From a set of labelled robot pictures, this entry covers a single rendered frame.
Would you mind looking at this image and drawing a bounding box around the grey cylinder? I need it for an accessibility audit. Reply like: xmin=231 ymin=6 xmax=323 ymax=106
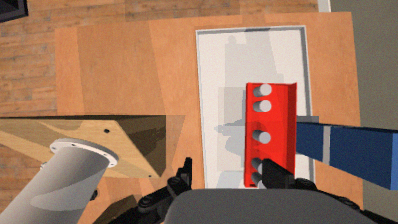
xmin=251 ymin=172 xmax=267 ymax=189
xmin=251 ymin=157 xmax=262 ymax=175
xmin=253 ymin=84 xmax=272 ymax=97
xmin=253 ymin=100 xmax=272 ymax=112
xmin=252 ymin=129 xmax=271 ymax=144

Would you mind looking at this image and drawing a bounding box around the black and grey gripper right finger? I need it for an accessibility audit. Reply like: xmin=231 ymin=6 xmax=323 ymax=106
xmin=262 ymin=158 xmax=398 ymax=224

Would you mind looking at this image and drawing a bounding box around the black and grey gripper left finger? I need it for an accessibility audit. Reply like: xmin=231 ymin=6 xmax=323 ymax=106
xmin=108 ymin=157 xmax=193 ymax=224

